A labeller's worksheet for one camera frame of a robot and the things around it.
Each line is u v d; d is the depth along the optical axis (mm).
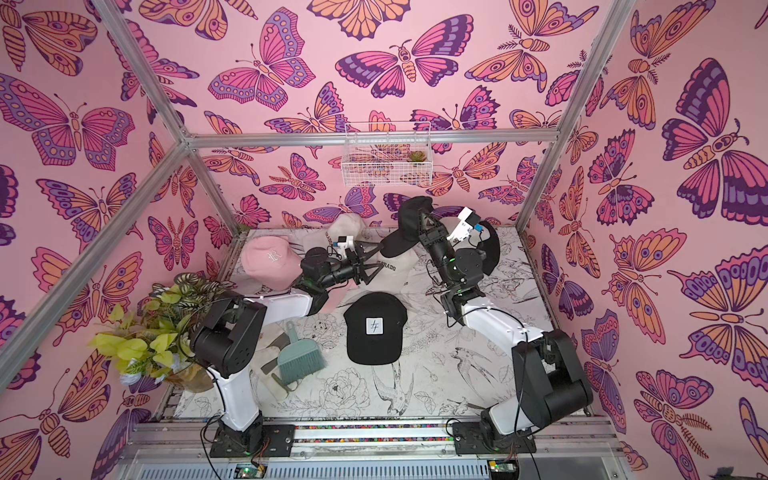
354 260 780
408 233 773
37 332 530
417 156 928
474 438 731
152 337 688
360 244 795
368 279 860
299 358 857
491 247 1075
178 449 733
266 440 720
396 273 1036
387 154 952
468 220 683
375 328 876
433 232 663
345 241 860
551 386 432
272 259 1030
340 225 1106
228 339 507
